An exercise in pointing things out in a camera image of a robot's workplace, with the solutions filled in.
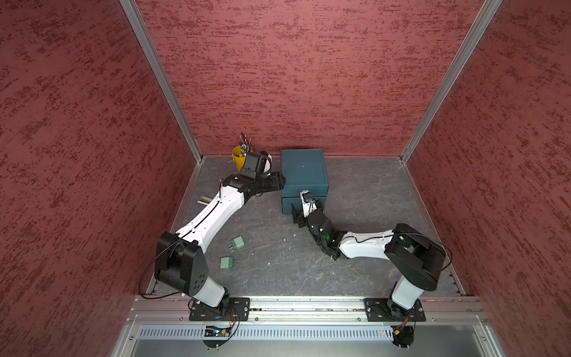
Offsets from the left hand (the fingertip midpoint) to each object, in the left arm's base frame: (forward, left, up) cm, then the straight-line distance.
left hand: (278, 185), depth 84 cm
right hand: (-3, -9, -8) cm, 13 cm away
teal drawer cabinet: (+7, -10, +1) cm, 12 cm away
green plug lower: (-24, +19, -18) cm, 35 cm away
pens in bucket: (+27, +17, -3) cm, 32 cm away
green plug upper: (-16, +17, -18) cm, 29 cm away
